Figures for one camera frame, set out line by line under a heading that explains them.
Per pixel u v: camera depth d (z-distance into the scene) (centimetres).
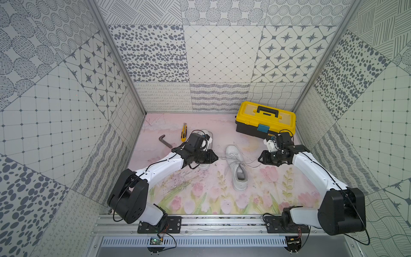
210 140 80
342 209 41
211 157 73
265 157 75
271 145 80
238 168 84
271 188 86
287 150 61
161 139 105
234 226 76
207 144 70
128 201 43
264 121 95
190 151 66
